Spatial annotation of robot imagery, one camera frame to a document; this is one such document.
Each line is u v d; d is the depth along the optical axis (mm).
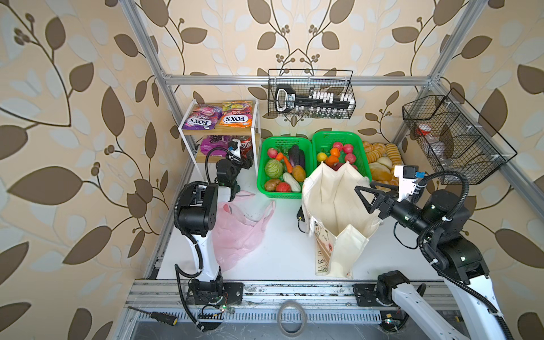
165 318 687
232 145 808
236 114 833
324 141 1190
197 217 536
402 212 509
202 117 829
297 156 1083
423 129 807
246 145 883
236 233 858
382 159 1085
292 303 752
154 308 723
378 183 627
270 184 989
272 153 1114
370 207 523
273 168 997
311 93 806
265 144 1118
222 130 825
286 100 844
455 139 768
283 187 963
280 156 1141
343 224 873
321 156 1118
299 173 1014
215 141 937
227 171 770
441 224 411
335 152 1120
